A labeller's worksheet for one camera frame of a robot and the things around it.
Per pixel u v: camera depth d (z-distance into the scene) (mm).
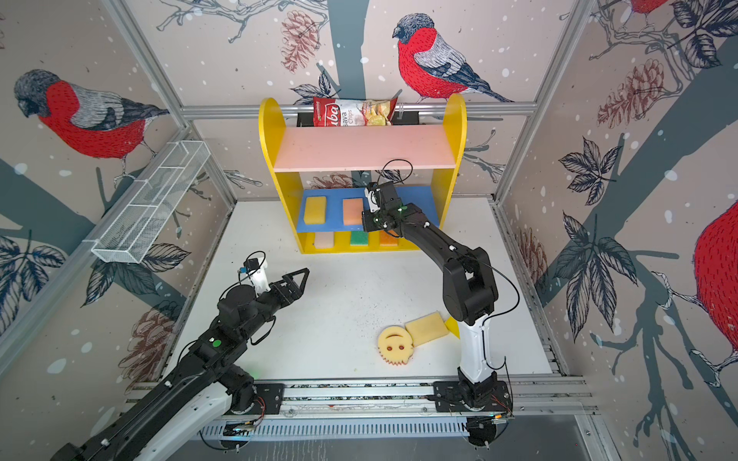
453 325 842
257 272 692
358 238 1041
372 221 828
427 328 856
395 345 797
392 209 723
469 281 528
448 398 728
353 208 961
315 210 954
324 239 1033
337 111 857
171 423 491
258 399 726
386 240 1049
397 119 925
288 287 669
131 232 713
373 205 819
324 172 1180
